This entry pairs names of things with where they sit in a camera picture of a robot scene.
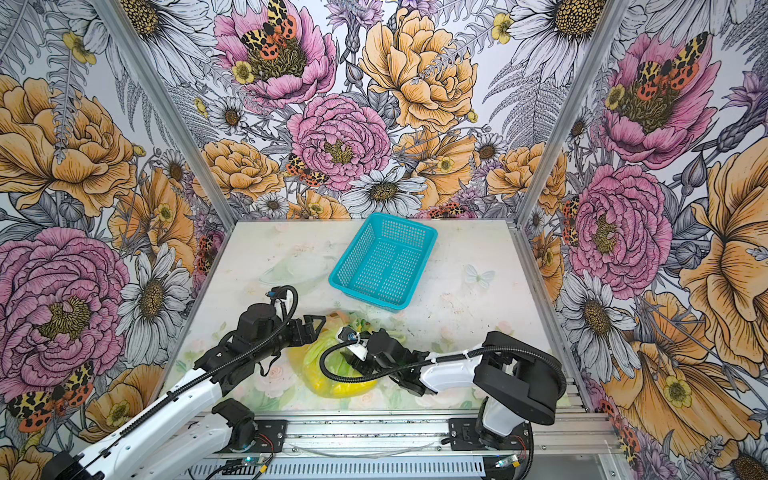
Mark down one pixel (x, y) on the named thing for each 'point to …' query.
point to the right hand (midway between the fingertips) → (352, 351)
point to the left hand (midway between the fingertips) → (312, 329)
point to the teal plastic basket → (383, 261)
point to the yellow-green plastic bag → (316, 359)
